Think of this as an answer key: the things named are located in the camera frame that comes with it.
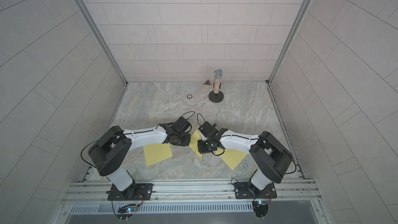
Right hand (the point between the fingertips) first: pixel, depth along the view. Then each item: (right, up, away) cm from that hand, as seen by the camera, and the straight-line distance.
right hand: (199, 151), depth 84 cm
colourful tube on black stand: (+11, +30, +24) cm, 40 cm away
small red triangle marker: (+5, +40, +32) cm, 51 cm away
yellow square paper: (-23, -1, -2) cm, 23 cm away
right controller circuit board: (+28, -19, -16) cm, 38 cm away
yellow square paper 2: (+18, -3, -2) cm, 19 cm away
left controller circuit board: (-30, -19, -19) cm, 40 cm away
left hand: (-5, +3, +5) cm, 8 cm away
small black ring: (-8, +30, +24) cm, 39 cm away
